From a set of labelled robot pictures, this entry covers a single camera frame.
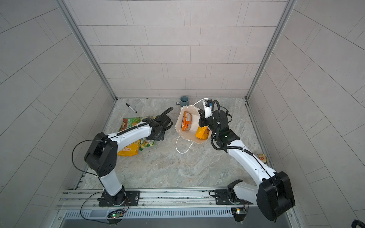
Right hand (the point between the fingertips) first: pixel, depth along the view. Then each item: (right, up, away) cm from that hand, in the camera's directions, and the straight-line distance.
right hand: (198, 110), depth 77 cm
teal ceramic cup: (-9, +7, +30) cm, 32 cm away
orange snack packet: (+3, -13, +6) cm, 15 cm away
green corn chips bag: (-48, -9, +22) cm, 53 cm away
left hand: (-23, -16, +13) cm, 31 cm away
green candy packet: (-32, -20, +8) cm, 39 cm away
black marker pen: (-50, +1, +31) cm, 59 cm away
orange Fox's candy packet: (-7, -7, +12) cm, 15 cm away
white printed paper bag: (-5, -15, +8) cm, 18 cm away
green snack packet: (-33, -6, +25) cm, 42 cm away
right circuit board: (+20, -51, -9) cm, 55 cm away
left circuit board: (-39, -49, -13) cm, 64 cm away
